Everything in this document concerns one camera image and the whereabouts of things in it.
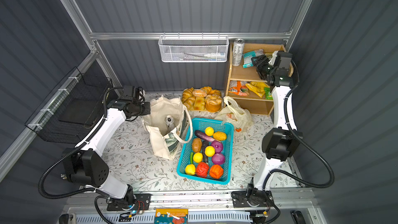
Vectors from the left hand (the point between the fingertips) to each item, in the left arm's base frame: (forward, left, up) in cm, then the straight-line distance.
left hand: (147, 108), depth 85 cm
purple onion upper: (-18, -38, -13) cm, 44 cm away
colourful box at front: (-48, -14, -19) cm, 54 cm away
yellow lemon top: (-9, -34, -13) cm, 38 cm away
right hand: (+11, -58, +22) cm, 63 cm away
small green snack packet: (+7, -72, 0) cm, 72 cm away
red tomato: (-31, -29, -13) cm, 44 cm away
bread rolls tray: (+19, -32, -15) cm, 40 cm away
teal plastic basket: (-3, -29, -14) cm, 32 cm away
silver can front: (-5, -12, -6) cm, 14 cm away
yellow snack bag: (+13, -67, +1) cm, 68 cm away
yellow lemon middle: (-21, -34, -13) cm, 42 cm away
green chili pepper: (-24, -23, -18) cm, 38 cm away
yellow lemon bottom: (-30, -23, -15) cm, 40 cm away
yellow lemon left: (-23, -27, -16) cm, 39 cm away
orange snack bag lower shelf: (+14, -54, 0) cm, 56 cm away
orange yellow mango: (-11, -41, -15) cm, 45 cm away
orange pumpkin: (-32, -36, -14) cm, 50 cm away
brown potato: (-16, -27, -15) cm, 35 cm away
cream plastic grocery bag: (-9, -51, -1) cm, 52 cm away
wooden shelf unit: (+3, -64, -4) cm, 65 cm away
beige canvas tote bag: (-21, -11, -3) cm, 24 cm away
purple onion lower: (-26, -38, -13) cm, 47 cm away
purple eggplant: (-10, -31, -17) cm, 37 cm away
